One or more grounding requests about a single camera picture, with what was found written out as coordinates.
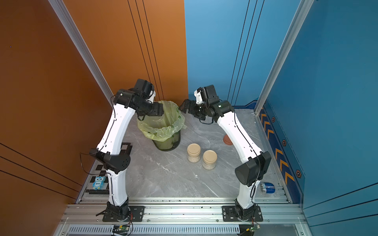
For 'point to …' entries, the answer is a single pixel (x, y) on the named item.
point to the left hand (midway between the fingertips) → (157, 109)
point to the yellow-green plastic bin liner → (161, 128)
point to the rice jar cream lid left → (194, 150)
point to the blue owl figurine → (99, 183)
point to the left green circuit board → (122, 229)
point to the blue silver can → (267, 187)
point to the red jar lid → (227, 140)
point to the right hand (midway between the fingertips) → (186, 110)
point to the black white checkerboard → (99, 170)
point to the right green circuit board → (255, 227)
